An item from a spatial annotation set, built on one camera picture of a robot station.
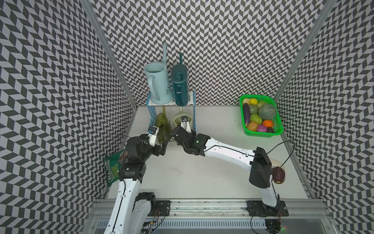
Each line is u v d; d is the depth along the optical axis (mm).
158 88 743
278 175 787
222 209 753
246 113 1020
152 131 629
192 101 847
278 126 956
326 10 683
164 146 689
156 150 661
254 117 989
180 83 678
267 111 965
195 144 562
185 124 674
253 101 1096
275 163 912
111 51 883
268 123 987
